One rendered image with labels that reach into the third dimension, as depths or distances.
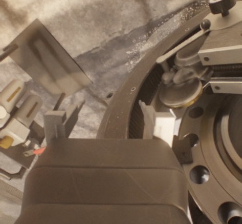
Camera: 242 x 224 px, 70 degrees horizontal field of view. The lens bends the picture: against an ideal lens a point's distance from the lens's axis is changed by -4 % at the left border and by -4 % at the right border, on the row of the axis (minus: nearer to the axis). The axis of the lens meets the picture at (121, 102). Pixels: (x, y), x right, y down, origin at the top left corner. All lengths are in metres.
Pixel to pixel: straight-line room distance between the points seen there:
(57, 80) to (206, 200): 0.94
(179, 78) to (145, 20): 0.49
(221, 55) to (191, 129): 0.17
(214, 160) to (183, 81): 0.17
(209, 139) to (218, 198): 0.11
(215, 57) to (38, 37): 0.83
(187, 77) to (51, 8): 0.70
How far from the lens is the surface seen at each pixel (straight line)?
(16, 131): 0.75
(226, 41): 0.35
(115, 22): 0.85
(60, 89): 1.12
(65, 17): 0.90
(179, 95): 0.38
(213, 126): 0.41
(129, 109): 0.35
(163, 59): 0.39
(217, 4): 0.44
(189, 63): 0.39
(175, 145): 0.40
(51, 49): 0.99
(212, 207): 0.34
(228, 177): 0.35
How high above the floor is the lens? 0.81
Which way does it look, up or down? 48 degrees down
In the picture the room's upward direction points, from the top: 171 degrees counter-clockwise
